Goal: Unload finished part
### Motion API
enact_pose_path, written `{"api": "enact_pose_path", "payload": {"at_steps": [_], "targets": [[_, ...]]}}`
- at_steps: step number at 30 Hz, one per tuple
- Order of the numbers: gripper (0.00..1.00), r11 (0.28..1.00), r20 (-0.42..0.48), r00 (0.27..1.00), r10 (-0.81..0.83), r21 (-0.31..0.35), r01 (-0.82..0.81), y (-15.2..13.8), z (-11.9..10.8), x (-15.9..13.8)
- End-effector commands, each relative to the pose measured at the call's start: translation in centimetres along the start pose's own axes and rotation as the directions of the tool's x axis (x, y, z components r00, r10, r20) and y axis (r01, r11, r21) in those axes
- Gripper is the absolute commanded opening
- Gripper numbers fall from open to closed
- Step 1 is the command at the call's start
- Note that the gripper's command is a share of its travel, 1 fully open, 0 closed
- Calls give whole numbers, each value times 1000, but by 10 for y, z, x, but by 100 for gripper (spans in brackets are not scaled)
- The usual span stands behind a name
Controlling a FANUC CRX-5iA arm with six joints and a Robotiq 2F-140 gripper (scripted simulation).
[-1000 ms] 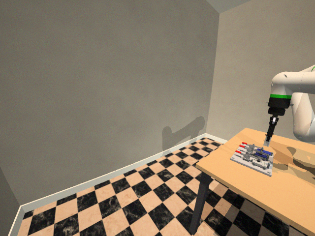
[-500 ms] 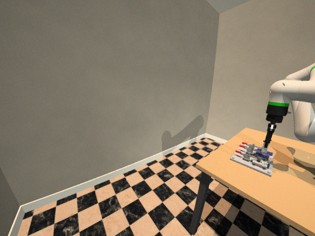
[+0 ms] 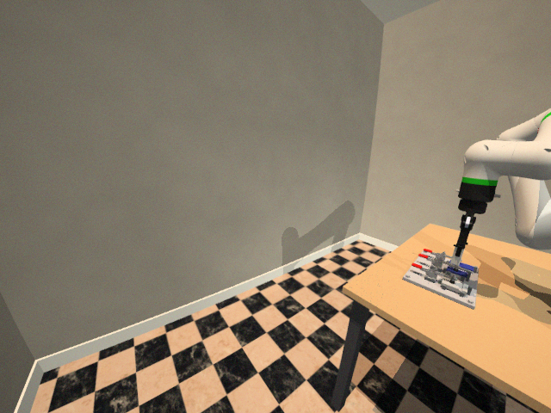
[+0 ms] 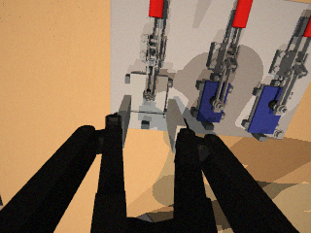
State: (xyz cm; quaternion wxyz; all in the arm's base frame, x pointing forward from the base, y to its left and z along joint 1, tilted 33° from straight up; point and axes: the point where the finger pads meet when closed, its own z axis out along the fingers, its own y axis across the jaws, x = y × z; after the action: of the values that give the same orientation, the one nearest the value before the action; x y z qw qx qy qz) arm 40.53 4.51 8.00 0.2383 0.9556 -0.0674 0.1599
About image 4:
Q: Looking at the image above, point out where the grey fixture plate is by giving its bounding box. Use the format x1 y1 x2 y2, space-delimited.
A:
111 0 311 140

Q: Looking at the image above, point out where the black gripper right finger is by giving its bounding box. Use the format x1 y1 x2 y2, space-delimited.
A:
165 99 300 233

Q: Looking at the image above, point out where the grey toggle clamp with red handle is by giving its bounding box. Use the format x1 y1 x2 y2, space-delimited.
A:
268 16 311 116

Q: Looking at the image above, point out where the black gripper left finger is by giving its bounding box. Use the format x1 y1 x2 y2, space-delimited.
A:
0 95 131 233

